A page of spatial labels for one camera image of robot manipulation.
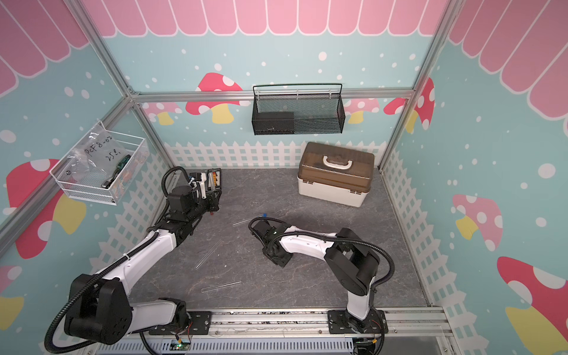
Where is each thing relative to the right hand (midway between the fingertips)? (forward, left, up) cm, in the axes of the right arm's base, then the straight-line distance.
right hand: (269, 257), depth 87 cm
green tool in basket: (+11, +50, +32) cm, 61 cm away
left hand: (+18, +18, +18) cm, 32 cm away
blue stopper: (+21, +3, -2) cm, 21 cm away
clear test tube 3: (+2, +25, -1) cm, 25 cm away
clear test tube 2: (-10, +19, -2) cm, 21 cm away
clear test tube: (+20, +11, -3) cm, 23 cm away
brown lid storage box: (+28, -27, +17) cm, 43 cm away
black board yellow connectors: (+21, +19, +24) cm, 37 cm away
